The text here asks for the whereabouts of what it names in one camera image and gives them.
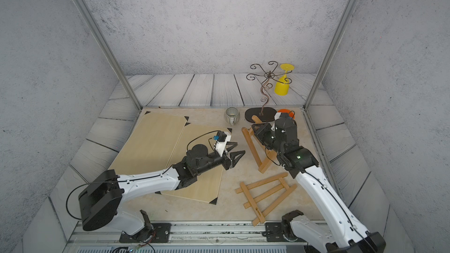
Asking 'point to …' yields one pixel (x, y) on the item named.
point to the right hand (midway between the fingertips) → (252, 125)
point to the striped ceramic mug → (232, 115)
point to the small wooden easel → (262, 156)
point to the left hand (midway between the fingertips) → (243, 150)
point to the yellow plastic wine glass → (281, 89)
